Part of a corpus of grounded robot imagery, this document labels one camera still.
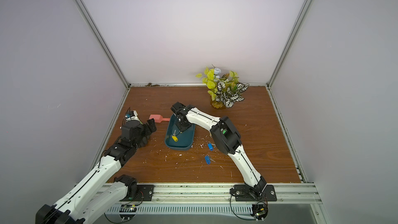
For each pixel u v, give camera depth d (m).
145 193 0.73
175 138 0.92
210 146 0.88
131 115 0.70
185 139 0.87
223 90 0.86
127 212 0.72
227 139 0.56
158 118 0.97
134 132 0.60
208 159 0.83
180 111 0.77
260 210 0.70
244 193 0.73
